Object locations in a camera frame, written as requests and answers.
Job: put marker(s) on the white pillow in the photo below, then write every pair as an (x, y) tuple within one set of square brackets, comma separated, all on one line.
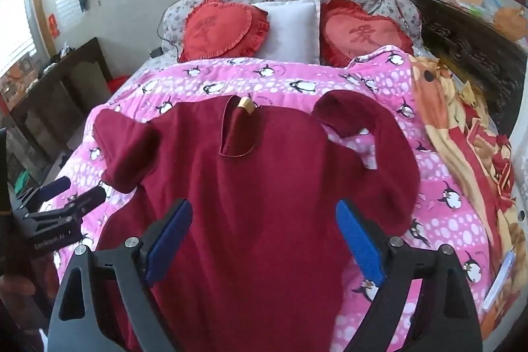
[(291, 30)]

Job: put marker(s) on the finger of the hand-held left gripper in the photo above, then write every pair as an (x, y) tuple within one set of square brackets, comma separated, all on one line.
[(91, 196), (57, 186)]

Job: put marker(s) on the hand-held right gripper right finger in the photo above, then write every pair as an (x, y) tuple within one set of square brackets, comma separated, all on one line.
[(359, 242)]

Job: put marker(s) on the red wall sticker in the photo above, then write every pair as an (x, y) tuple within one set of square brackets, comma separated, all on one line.
[(54, 26)]

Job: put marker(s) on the dark wooden desk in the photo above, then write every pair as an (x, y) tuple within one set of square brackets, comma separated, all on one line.
[(70, 75)]

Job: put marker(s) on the red heart-shaped pillow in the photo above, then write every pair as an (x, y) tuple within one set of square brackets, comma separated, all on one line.
[(218, 28), (363, 34)]

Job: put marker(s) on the window with blinds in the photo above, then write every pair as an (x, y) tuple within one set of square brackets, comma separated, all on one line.
[(16, 26)]

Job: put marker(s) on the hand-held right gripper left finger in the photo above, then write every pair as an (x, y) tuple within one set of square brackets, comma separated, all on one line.
[(169, 242)]

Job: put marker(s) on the orange patterned blanket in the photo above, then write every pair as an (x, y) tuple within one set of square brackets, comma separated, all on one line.
[(453, 121)]

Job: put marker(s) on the pink penguin print blanket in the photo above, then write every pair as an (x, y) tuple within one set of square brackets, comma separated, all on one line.
[(288, 80)]

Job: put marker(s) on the dark carved wooden cabinet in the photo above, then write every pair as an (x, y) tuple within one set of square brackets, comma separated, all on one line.
[(466, 47)]

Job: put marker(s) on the dark red sweater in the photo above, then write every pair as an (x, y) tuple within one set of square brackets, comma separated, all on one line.
[(255, 191)]

